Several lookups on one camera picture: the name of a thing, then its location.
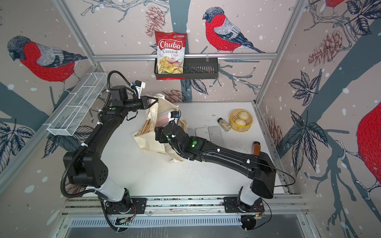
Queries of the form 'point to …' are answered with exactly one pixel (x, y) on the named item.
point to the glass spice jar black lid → (224, 125)
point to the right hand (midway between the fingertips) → (160, 129)
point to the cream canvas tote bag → (145, 138)
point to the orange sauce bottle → (256, 148)
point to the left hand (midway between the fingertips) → (159, 96)
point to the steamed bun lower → (240, 121)
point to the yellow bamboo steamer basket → (234, 115)
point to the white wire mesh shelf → (66, 122)
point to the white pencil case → (202, 133)
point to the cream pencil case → (216, 135)
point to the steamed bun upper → (244, 115)
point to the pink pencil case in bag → (162, 119)
